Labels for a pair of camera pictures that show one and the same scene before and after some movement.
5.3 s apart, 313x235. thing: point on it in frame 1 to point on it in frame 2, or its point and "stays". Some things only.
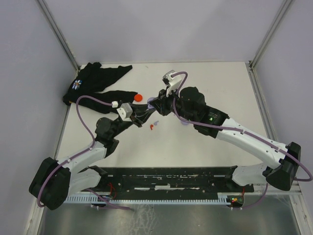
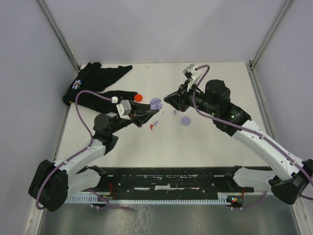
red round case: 138,97 stays
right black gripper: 161,102 to 179,99
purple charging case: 184,123 stays
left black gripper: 140,114 stays
